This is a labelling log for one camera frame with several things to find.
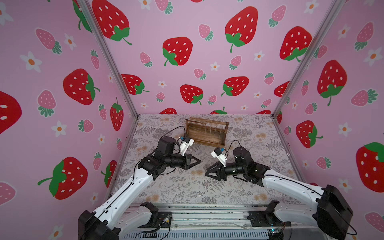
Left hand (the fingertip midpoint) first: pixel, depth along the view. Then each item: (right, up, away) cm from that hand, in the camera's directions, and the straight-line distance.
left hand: (200, 161), depth 70 cm
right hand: (+4, -5, +3) cm, 7 cm away
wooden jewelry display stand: (+7, +13, +48) cm, 50 cm away
